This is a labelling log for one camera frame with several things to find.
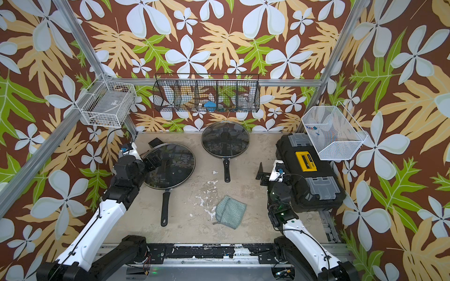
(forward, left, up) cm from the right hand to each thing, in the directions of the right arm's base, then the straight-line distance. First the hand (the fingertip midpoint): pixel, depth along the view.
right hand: (270, 164), depth 79 cm
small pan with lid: (+38, +21, -25) cm, 50 cm away
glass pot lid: (+16, +51, -25) cm, 59 cm away
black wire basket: (+42, +31, +10) cm, 53 cm away
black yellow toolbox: (-7, -20, -6) cm, 22 cm away
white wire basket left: (+29, +81, +13) cm, 87 cm away
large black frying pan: (-18, +48, -12) cm, 52 cm away
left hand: (+4, +54, +4) cm, 55 cm away
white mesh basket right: (+15, -31, +6) cm, 35 cm away
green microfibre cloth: (-15, +19, -20) cm, 31 cm away
